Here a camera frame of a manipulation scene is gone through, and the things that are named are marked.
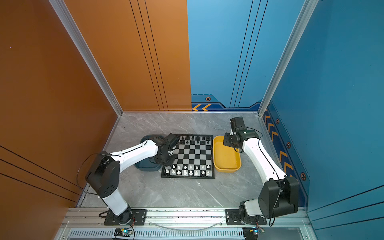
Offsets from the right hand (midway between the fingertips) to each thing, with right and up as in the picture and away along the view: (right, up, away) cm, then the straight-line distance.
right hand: (226, 141), depth 85 cm
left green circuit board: (-53, -42, -14) cm, 69 cm away
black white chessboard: (-19, -12, +7) cm, 24 cm away
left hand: (-33, -13, +3) cm, 36 cm away
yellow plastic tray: (+2, -13, +9) cm, 16 cm away
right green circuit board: (+9, -43, -14) cm, 46 cm away
